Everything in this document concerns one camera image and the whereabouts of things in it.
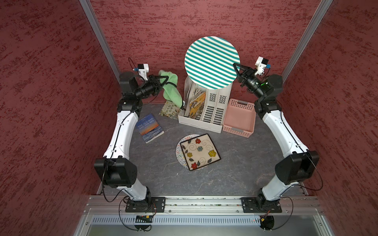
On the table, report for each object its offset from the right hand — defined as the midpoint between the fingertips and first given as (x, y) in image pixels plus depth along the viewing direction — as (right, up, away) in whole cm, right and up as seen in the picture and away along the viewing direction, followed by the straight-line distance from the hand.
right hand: (229, 67), depth 64 cm
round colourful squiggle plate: (-25, -47, +28) cm, 60 cm away
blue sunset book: (-49, -31, +40) cm, 70 cm away
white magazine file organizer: (-7, -16, +53) cm, 56 cm away
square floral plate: (-12, -45, +28) cm, 54 cm away
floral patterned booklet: (-35, -17, +53) cm, 66 cm away
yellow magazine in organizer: (-15, -15, +34) cm, 40 cm away
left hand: (-28, -5, +4) cm, 28 cm away
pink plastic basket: (+19, -23, +45) cm, 54 cm away
